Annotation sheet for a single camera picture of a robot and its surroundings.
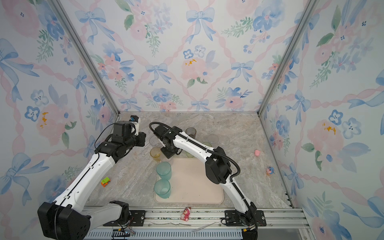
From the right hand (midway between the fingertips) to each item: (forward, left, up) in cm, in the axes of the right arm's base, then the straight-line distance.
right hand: (170, 151), depth 89 cm
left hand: (+3, +13, +15) cm, 20 cm away
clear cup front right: (+12, -34, -6) cm, 37 cm away
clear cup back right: (+10, -27, -2) cm, 28 cm away
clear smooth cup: (+11, +13, -4) cm, 17 cm away
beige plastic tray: (-15, -12, -12) cm, 23 cm away
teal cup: (-20, +2, -5) cm, 20 cm away
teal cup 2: (-9, +3, -4) cm, 11 cm away
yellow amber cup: (+2, +10, -5) cm, 11 cm away
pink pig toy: (+4, -55, -7) cm, 55 cm away
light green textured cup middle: (-15, -12, +24) cm, 31 cm away
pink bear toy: (-32, -10, -6) cm, 34 cm away
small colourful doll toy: (-10, -58, -4) cm, 59 cm away
